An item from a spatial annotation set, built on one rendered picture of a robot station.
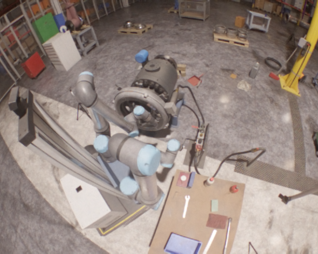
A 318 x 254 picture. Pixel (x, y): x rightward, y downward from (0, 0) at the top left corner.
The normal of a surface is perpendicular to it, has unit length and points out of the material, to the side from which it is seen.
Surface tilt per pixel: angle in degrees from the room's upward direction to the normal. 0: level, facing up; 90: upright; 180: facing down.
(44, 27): 90
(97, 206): 0
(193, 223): 0
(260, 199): 0
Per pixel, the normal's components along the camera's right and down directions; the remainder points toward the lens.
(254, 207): -0.10, -0.55
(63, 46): 0.90, 0.29
